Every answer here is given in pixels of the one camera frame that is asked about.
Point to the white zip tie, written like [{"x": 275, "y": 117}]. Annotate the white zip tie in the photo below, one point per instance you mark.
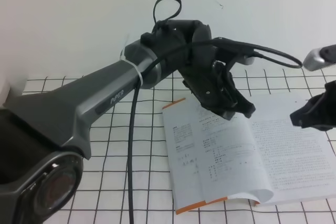
[{"x": 123, "y": 58}]

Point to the white book with orange trim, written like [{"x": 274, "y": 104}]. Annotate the white book with orange trim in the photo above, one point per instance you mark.
[{"x": 263, "y": 158}]

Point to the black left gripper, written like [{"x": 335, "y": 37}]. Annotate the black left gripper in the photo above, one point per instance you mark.
[{"x": 206, "y": 75}]

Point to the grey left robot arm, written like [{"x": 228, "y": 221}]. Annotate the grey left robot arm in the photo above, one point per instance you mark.
[{"x": 45, "y": 136}]

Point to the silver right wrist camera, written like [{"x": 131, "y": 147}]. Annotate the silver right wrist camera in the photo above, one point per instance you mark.
[{"x": 320, "y": 58}]

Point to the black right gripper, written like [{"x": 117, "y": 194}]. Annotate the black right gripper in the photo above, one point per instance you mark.
[{"x": 320, "y": 112}]

